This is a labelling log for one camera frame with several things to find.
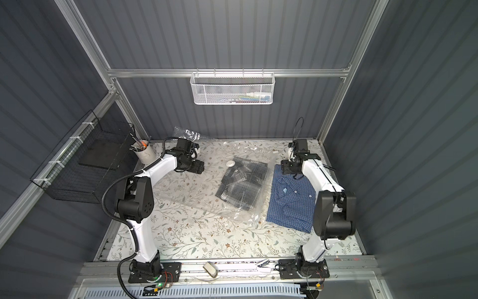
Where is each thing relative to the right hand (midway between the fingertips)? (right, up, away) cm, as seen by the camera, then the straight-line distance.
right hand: (293, 167), depth 92 cm
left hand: (-48, 0, +6) cm, 49 cm away
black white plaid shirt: (-26, -9, +5) cm, 28 cm away
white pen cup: (-80, +6, +13) cm, 81 cm away
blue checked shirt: (-1, -17, -1) cm, 17 cm away
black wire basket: (-89, +1, -19) cm, 91 cm away
